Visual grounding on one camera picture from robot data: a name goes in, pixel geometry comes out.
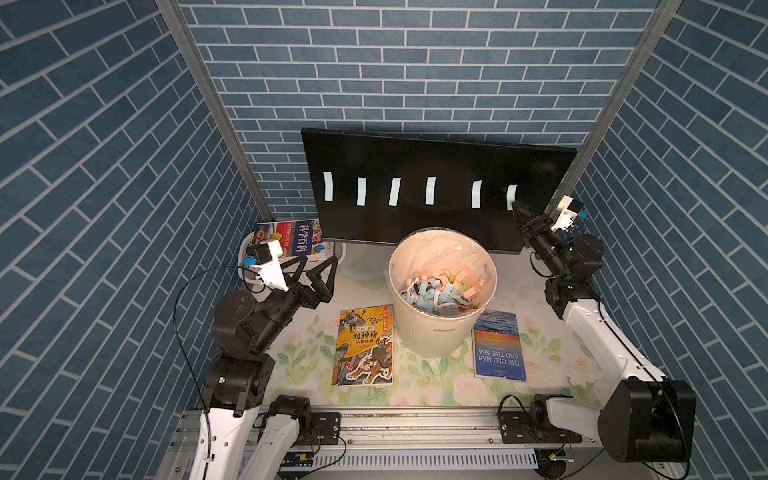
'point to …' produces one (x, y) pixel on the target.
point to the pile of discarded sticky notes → (442, 292)
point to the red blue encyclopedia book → (297, 237)
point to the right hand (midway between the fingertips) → (516, 207)
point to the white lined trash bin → (421, 334)
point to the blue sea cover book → (497, 347)
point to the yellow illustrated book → (364, 347)
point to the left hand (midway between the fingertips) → (332, 259)
